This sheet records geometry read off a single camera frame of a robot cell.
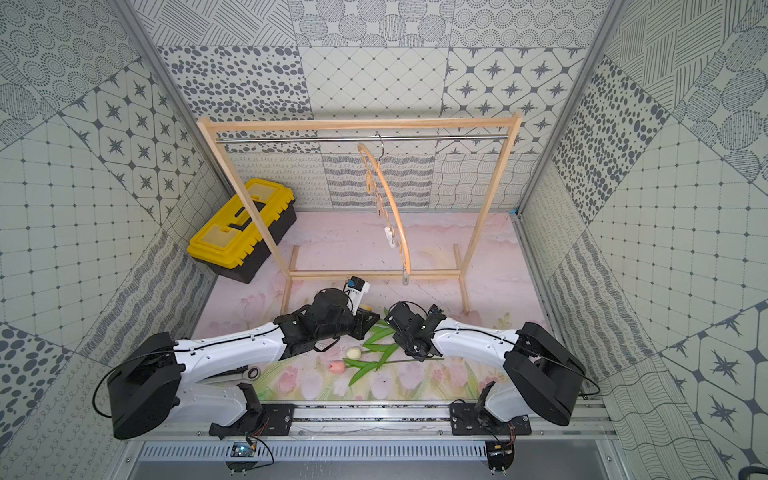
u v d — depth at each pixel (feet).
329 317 2.07
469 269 3.20
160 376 1.36
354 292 2.37
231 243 2.90
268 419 2.40
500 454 2.37
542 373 1.41
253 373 2.67
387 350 2.77
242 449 2.35
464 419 2.43
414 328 2.17
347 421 2.48
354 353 2.74
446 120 1.81
